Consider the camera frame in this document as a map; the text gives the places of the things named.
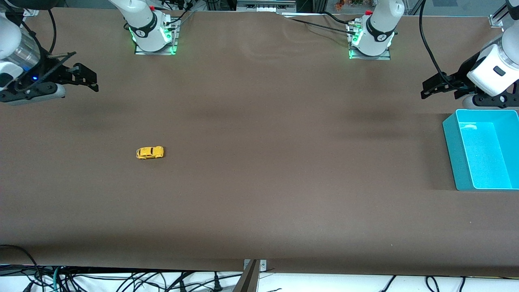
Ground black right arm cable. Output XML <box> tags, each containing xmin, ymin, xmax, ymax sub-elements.
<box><xmin>18</xmin><ymin>8</ymin><xmax>77</xmax><ymax>88</ymax></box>

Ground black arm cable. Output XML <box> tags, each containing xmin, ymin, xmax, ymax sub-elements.
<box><xmin>18</xmin><ymin>8</ymin><xmax>77</xmax><ymax>88</ymax></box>
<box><xmin>418</xmin><ymin>0</ymin><xmax>453</xmax><ymax>86</ymax></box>

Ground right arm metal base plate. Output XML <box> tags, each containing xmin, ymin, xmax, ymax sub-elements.
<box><xmin>134</xmin><ymin>18</ymin><xmax>179</xmax><ymax>56</ymax></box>

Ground black base connector cables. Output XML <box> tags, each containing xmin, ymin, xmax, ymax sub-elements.
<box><xmin>160</xmin><ymin>0</ymin><xmax>196</xmax><ymax>31</ymax></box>

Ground brown table cover sheet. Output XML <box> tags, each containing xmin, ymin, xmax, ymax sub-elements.
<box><xmin>0</xmin><ymin>6</ymin><xmax>519</xmax><ymax>278</ymax></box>

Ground long straight black cable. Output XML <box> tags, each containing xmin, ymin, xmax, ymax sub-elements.
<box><xmin>284</xmin><ymin>15</ymin><xmax>359</xmax><ymax>37</ymax></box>

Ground yellow beetle toy car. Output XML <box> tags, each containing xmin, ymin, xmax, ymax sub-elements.
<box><xmin>136</xmin><ymin>146</ymin><xmax>165</xmax><ymax>160</ymax></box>

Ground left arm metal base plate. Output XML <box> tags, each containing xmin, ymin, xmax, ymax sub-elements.
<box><xmin>347</xmin><ymin>20</ymin><xmax>392</xmax><ymax>61</ymax></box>

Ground aluminium corner bracket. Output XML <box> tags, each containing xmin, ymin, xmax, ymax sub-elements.
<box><xmin>489</xmin><ymin>0</ymin><xmax>512</xmax><ymax>28</ymax></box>

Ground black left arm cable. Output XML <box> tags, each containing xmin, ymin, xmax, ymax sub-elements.
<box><xmin>418</xmin><ymin>0</ymin><xmax>453</xmax><ymax>86</ymax></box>

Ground thick black floor cable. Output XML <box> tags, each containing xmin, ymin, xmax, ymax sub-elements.
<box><xmin>0</xmin><ymin>245</ymin><xmax>43</xmax><ymax>292</ymax></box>

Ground colourful background item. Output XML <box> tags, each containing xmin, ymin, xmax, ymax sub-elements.
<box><xmin>333</xmin><ymin>0</ymin><xmax>367</xmax><ymax>11</ymax></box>

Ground dark diagonal bar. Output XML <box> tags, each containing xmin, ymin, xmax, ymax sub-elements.
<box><xmin>232</xmin><ymin>260</ymin><xmax>260</xmax><ymax>292</ymax></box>

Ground curved black cable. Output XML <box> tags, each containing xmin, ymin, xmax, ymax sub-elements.
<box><xmin>322</xmin><ymin>11</ymin><xmax>355</xmax><ymax>25</ymax></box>

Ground turquoise plastic bin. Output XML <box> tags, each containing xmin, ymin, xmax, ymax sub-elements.
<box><xmin>442</xmin><ymin>109</ymin><xmax>519</xmax><ymax>191</ymax></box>

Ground white power strip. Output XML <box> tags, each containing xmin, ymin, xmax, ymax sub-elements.
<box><xmin>236</xmin><ymin>0</ymin><xmax>297</xmax><ymax>13</ymax></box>

